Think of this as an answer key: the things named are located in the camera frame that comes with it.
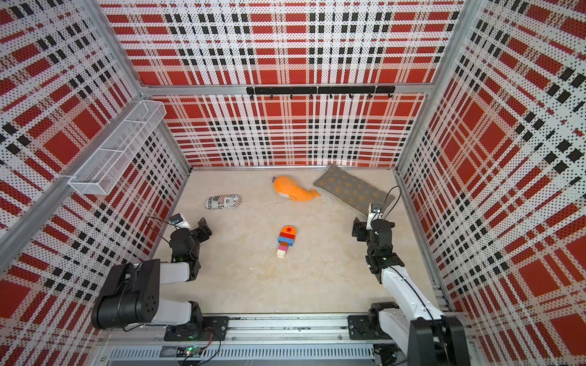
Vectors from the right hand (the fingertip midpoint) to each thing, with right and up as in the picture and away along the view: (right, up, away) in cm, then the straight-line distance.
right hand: (370, 218), depth 86 cm
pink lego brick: (-34, -13, +4) cm, 37 cm away
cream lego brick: (-35, -14, +2) cm, 38 cm away
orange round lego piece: (-32, -6, +9) cm, 34 cm away
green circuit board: (-60, -39, -17) cm, 73 cm away
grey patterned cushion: (-3, +12, +20) cm, 23 cm away
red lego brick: (-33, -8, +7) cm, 34 cm away
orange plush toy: (-34, +12, +18) cm, 40 cm away
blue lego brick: (-32, -10, +7) cm, 35 cm away
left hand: (-68, -2, +6) cm, 68 cm away
